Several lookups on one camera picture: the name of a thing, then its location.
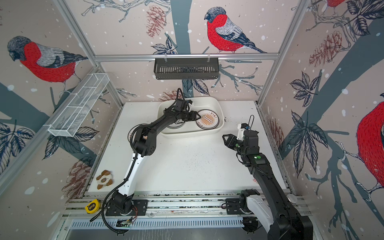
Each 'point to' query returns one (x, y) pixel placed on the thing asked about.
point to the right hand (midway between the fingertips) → (224, 138)
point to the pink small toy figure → (254, 180)
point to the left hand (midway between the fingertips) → (198, 116)
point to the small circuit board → (125, 223)
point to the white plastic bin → (199, 103)
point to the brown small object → (105, 179)
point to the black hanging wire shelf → (186, 68)
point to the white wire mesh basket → (70, 120)
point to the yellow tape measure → (93, 207)
